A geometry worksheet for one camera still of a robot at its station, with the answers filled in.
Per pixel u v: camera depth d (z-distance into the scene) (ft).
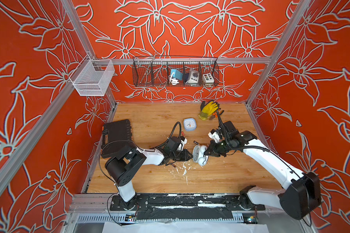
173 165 2.79
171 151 2.35
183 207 2.38
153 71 3.27
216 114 3.62
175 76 2.78
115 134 3.14
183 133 3.29
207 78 3.10
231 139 1.92
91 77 3.04
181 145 2.42
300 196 1.26
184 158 2.55
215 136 2.42
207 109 3.71
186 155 2.55
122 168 1.52
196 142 3.11
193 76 2.99
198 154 2.66
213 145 2.23
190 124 3.33
